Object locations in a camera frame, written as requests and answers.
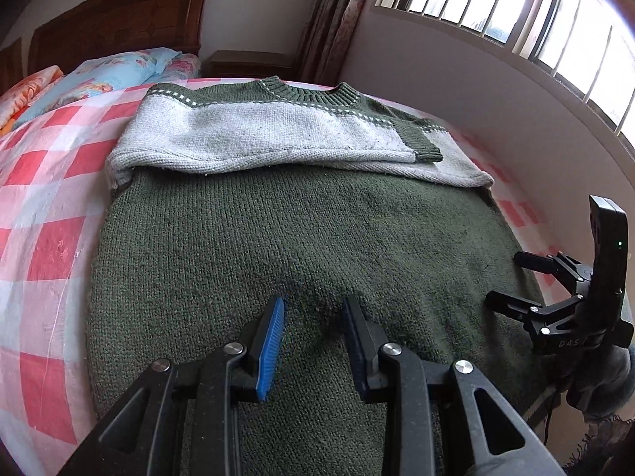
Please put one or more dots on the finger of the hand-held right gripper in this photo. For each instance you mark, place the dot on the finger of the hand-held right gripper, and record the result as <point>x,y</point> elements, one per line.
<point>540,263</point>
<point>526,307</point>

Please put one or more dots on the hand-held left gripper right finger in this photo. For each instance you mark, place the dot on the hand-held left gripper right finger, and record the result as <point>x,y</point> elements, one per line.
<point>354,342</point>

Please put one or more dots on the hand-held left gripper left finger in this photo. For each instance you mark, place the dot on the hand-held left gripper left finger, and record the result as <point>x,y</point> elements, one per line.
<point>270,344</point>

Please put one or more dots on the green knit sweater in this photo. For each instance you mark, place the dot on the green knit sweater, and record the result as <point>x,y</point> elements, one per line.
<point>297,238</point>

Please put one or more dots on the barred window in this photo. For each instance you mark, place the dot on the barred window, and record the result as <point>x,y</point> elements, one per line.
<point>521,10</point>

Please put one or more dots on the pink checked bed sheet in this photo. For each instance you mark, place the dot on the pink checked bed sheet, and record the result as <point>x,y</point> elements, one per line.
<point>49,198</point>

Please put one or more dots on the dark wooden nightstand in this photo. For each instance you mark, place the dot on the dark wooden nightstand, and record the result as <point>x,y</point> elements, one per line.
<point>250,64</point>

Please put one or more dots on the floral pink curtain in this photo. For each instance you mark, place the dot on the floral pink curtain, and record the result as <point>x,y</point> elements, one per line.
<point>335,25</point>

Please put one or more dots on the blue floral pillow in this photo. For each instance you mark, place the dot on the blue floral pillow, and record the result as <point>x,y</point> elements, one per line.
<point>109,74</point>

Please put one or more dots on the orange floral quilt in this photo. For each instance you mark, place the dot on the orange floral quilt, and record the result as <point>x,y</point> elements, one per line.
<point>27,94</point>

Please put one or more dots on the large carved wooden headboard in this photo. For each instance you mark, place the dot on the large carved wooden headboard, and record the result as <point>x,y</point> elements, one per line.
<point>124,20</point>

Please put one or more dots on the small wooden headboard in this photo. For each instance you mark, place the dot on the small wooden headboard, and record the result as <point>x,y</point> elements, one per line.
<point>11,67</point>

